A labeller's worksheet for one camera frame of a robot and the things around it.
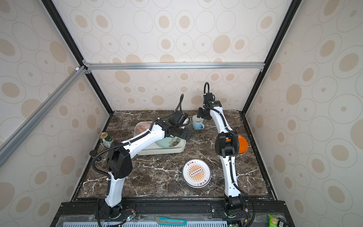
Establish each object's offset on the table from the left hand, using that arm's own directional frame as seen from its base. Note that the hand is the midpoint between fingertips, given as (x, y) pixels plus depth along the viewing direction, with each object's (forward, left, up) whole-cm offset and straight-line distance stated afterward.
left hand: (189, 130), depth 86 cm
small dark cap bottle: (-12, +58, -7) cm, 60 cm away
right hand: (+20, -9, -7) cm, 23 cm away
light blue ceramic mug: (+12, -6, -8) cm, 16 cm away
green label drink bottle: (-2, +54, -8) cm, 54 cm away
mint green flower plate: (0, +16, -17) cm, 23 cm away
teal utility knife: (-45, +12, -14) cm, 49 cm away
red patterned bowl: (+11, +34, -12) cm, 37 cm away
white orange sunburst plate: (-21, -5, -15) cm, 26 cm away
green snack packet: (-45, -41, -14) cm, 63 cm away
